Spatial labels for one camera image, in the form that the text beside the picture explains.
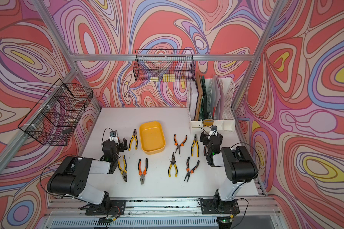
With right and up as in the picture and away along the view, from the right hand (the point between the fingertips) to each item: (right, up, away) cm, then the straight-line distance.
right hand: (210, 134), depth 96 cm
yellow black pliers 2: (-54, -2, +5) cm, 54 cm away
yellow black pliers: (-55, -21, -11) cm, 60 cm away
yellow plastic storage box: (-41, -3, +6) cm, 41 cm away
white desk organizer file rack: (+16, +8, +9) cm, 20 cm away
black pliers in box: (-16, -22, -11) cm, 29 cm away
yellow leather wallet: (-1, +8, +3) cm, 9 cm away
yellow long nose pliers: (-26, -17, -7) cm, 32 cm away
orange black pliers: (-45, -22, -12) cm, 52 cm away
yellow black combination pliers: (-10, -5, +2) cm, 11 cm away
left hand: (-62, -3, -3) cm, 63 cm away
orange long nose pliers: (-22, -8, 0) cm, 23 cm away
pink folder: (+2, +23, -9) cm, 24 cm away
